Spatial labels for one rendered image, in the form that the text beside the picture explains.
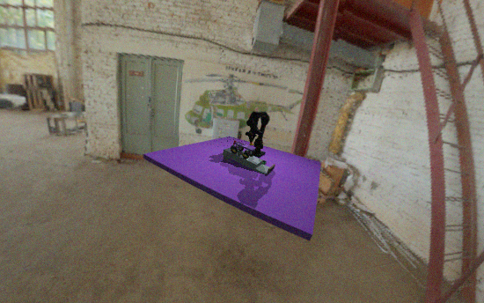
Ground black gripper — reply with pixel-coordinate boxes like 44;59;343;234
246;126;258;143

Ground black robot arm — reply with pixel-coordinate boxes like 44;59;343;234
246;112;270;154

